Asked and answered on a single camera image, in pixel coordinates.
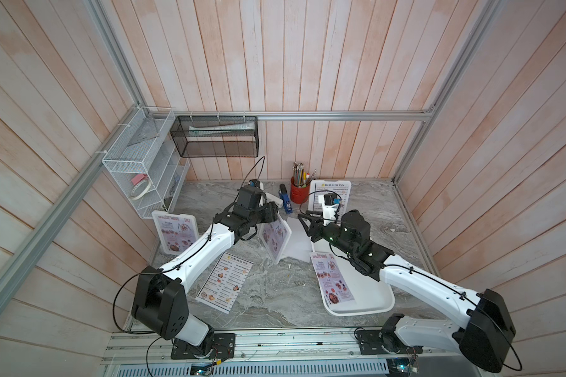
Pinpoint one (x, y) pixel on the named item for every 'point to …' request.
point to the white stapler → (270, 198)
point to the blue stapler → (284, 195)
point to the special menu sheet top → (178, 232)
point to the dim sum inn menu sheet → (224, 284)
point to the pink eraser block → (138, 177)
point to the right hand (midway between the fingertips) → (301, 214)
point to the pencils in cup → (301, 178)
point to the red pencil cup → (299, 195)
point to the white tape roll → (140, 189)
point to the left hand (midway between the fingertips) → (271, 211)
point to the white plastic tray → (371, 297)
